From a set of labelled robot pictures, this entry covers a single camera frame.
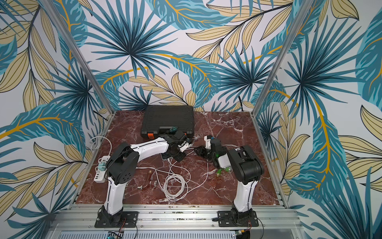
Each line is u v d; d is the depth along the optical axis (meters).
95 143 1.00
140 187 0.82
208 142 0.93
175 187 0.84
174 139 0.76
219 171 0.89
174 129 0.98
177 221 0.75
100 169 0.85
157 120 1.07
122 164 0.52
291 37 0.78
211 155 0.85
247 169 0.51
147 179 0.85
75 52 0.83
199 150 0.96
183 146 0.80
